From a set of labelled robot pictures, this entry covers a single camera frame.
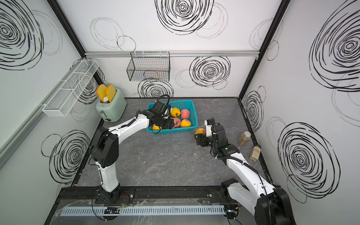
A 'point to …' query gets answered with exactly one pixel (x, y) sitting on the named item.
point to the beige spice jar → (255, 153)
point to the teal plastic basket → (188, 104)
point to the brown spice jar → (244, 138)
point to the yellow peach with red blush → (200, 131)
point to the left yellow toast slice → (102, 91)
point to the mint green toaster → (111, 111)
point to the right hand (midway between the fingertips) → (201, 135)
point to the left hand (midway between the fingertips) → (170, 123)
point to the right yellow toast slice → (111, 91)
